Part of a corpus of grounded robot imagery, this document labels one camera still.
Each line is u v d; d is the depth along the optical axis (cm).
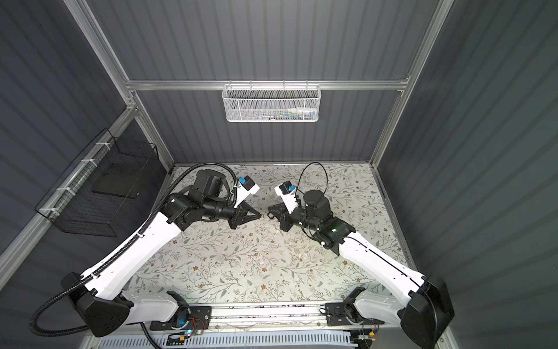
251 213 65
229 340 77
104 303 40
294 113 92
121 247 42
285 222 67
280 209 66
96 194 73
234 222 59
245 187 59
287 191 61
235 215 58
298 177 115
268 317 75
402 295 42
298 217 63
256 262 87
